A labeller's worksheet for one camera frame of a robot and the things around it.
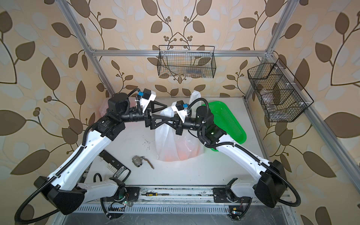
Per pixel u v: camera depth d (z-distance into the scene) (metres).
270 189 0.39
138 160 0.84
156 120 0.54
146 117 0.53
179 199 0.74
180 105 0.53
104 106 1.03
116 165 0.85
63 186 0.38
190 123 0.58
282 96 0.74
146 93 0.51
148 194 0.75
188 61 0.96
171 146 0.71
